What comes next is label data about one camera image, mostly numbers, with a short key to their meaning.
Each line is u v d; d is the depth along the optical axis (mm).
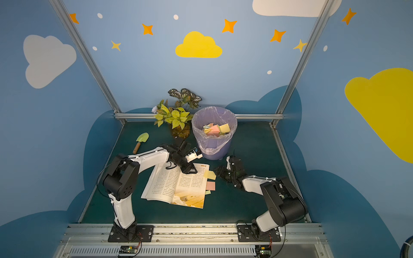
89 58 861
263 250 719
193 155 844
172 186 861
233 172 745
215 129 981
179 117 907
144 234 753
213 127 981
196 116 888
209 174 931
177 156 758
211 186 911
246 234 741
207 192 878
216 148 820
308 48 821
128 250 717
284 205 453
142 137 1111
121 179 506
